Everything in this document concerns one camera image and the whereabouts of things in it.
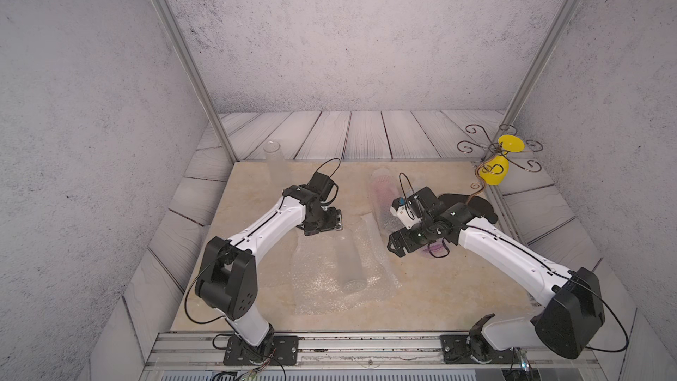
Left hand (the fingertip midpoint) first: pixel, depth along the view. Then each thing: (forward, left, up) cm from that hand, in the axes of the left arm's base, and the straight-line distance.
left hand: (337, 228), depth 86 cm
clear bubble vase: (-9, -4, -10) cm, 14 cm away
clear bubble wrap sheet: (-10, 0, -10) cm, 14 cm away
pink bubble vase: (+19, -18, -4) cm, 27 cm away
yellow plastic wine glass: (+13, -51, +12) cm, 54 cm away
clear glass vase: (+31, +25, 0) cm, 40 cm away
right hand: (-7, -19, +3) cm, 21 cm away
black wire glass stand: (+21, -48, +19) cm, 56 cm away
